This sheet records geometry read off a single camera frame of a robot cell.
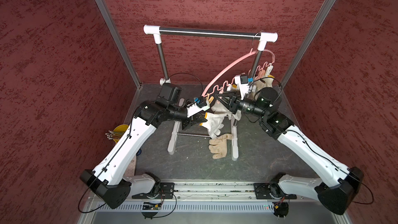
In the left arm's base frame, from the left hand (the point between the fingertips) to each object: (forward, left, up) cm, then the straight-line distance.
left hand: (202, 121), depth 64 cm
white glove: (0, -5, -2) cm, 5 cm away
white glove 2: (+11, -7, -6) cm, 15 cm away
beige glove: (0, -9, -28) cm, 29 cm away
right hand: (+6, -6, +7) cm, 11 cm away
